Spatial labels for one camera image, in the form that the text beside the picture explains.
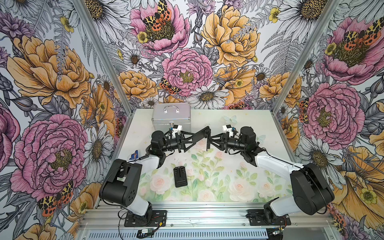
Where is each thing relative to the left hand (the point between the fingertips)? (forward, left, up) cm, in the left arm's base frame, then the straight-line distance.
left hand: (195, 141), depth 79 cm
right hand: (-1, -7, +1) cm, 7 cm away
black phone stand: (-12, +8, -19) cm, 24 cm away
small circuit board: (-36, +25, -22) cm, 49 cm away
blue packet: (+1, +37, -17) cm, 40 cm away
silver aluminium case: (+27, +11, -6) cm, 30 cm away
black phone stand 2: (+4, -6, +1) cm, 7 cm away
